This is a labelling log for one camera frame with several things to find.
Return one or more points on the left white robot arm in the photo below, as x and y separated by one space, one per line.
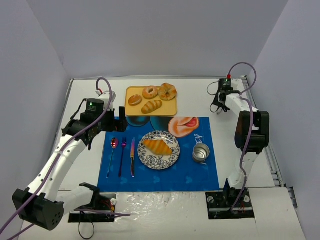
40 204

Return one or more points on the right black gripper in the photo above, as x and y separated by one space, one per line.
220 100

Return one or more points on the small striped croissant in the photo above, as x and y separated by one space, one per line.
151 106

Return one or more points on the blue floral plate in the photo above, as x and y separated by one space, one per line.
159 162

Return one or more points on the metal cup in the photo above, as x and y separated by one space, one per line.
200 153

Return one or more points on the glazed round bun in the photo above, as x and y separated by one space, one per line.
135 100

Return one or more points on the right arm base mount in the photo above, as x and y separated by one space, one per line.
219 205

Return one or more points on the iridescent spoon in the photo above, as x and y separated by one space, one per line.
114 143

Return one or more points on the twisted brown bread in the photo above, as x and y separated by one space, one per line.
167 92

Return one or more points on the iridescent fork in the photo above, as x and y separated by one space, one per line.
123 146

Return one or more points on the ring bagel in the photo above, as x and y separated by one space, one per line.
150 92

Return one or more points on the yellow tray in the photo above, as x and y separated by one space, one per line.
168 108

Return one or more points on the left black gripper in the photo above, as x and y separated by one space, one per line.
116 122

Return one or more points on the blue printed placemat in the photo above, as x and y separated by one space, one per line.
185 175

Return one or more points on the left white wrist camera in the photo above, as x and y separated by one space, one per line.
106 96

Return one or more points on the large striped croissant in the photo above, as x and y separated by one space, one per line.
157 147

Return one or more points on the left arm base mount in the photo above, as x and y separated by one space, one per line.
107 202

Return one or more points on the iridescent knife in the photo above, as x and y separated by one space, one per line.
132 157

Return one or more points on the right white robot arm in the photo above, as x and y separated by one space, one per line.
252 132

